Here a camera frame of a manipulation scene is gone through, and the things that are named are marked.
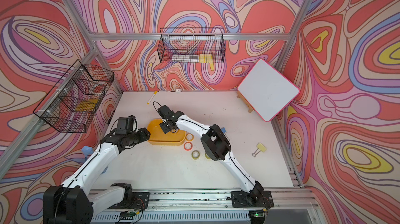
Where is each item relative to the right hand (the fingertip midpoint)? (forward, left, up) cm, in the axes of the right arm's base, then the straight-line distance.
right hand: (168, 129), depth 97 cm
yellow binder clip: (-14, -56, -3) cm, 57 cm away
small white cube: (+34, -4, +1) cm, 35 cm away
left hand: (-9, +9, +9) cm, 15 cm away
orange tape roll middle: (-6, -15, -3) cm, 16 cm away
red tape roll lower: (-11, -13, -2) cm, 17 cm away
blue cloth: (-23, +29, +21) cm, 42 cm away
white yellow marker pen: (+33, +14, 0) cm, 36 cm away
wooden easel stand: (+14, -55, +1) cm, 57 cm away
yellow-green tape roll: (-17, -17, -2) cm, 24 cm away
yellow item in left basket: (-4, +32, +30) cm, 44 cm away
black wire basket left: (-2, +40, +30) cm, 50 cm away
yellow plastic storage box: (-4, +6, -2) cm, 8 cm away
